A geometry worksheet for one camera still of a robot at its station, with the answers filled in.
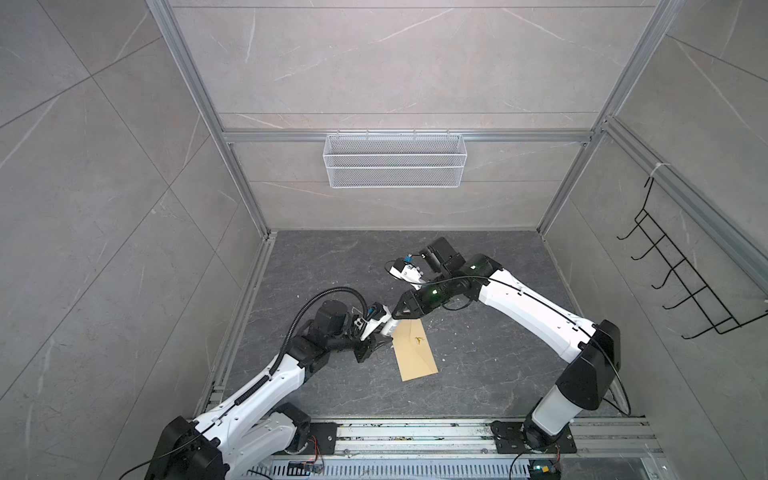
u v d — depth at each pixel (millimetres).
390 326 718
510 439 733
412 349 893
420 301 646
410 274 686
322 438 737
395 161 1009
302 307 560
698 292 628
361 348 676
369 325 650
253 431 555
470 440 746
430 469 700
